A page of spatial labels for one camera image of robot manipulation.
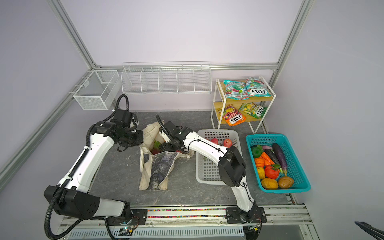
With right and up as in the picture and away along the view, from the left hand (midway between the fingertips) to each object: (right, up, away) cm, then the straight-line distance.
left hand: (142, 143), depth 76 cm
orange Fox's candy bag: (+50, +15, +17) cm, 55 cm away
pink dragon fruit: (+3, -6, +15) cm, 16 cm away
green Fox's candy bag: (+64, +20, +20) cm, 70 cm away
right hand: (+11, -5, +8) cm, 15 cm away
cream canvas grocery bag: (+6, -13, +1) cm, 15 cm away
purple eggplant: (+80, -11, +15) cm, 82 cm away
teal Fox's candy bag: (+61, +30, +6) cm, 68 cm away
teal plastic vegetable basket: (+83, -16, +7) cm, 85 cm away
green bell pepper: (+64, -7, +13) cm, 66 cm away
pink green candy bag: (+49, +28, +5) cm, 57 cm away
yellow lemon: (+64, -17, +5) cm, 66 cm away
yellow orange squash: (+67, -22, +3) cm, 70 cm away
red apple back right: (+48, -2, +20) cm, 52 cm away
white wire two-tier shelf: (+41, +23, +7) cm, 47 cm away
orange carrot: (+71, -13, +14) cm, 74 cm away
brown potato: (+76, -22, +4) cm, 80 cm away
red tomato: (+70, -17, +6) cm, 73 cm away
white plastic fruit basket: (+34, -18, +13) cm, 41 cm away
